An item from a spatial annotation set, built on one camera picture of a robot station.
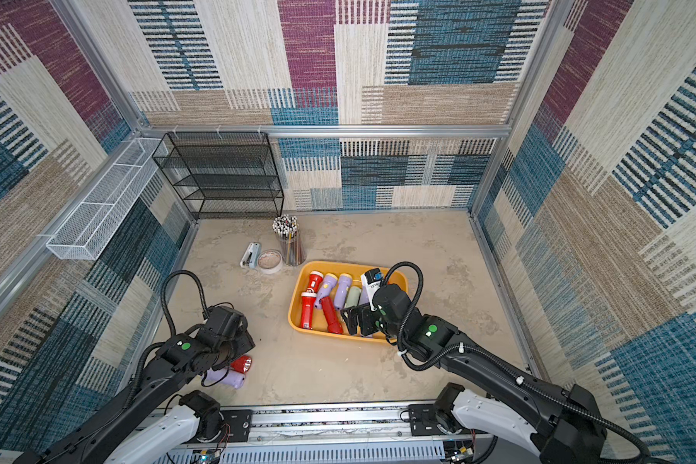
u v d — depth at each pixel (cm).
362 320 66
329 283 96
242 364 81
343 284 96
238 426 73
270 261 107
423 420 73
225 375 67
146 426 56
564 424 39
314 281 96
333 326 87
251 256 105
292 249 99
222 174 110
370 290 68
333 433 73
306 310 89
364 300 93
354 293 94
